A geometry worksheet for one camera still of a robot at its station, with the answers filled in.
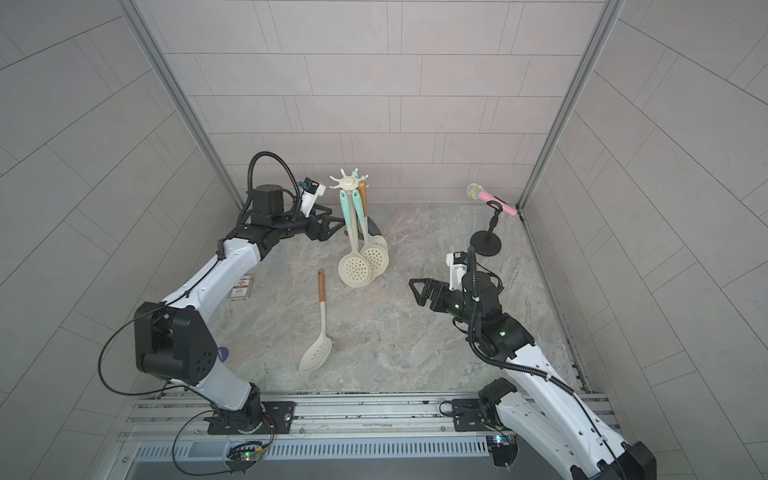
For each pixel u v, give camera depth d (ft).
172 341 1.41
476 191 3.05
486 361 1.70
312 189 2.27
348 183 2.30
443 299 2.09
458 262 2.15
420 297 2.12
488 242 3.42
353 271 2.78
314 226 2.30
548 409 1.46
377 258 2.84
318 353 2.65
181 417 2.36
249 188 2.03
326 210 2.65
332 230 2.39
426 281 2.10
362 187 2.28
